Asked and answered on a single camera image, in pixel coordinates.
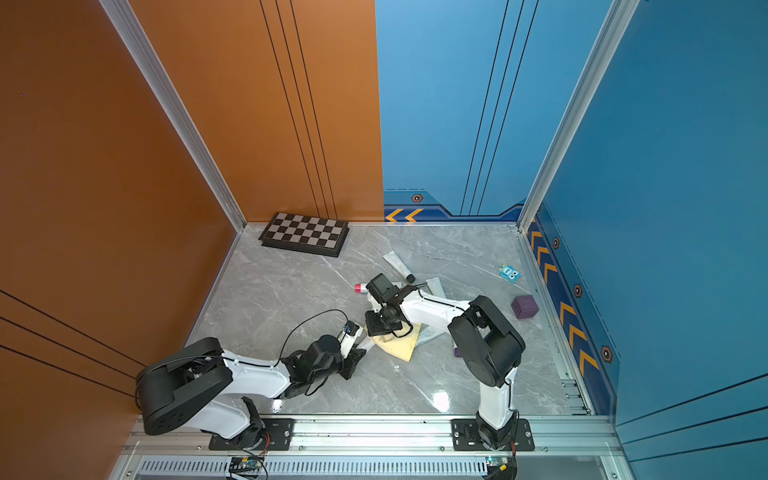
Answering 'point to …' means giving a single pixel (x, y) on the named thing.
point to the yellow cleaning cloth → (400, 347)
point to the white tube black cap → (393, 260)
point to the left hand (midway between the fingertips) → (364, 347)
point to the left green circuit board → (246, 465)
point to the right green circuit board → (501, 468)
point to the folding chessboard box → (306, 234)
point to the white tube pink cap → (360, 288)
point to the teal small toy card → (508, 272)
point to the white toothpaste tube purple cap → (458, 352)
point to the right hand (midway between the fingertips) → (370, 332)
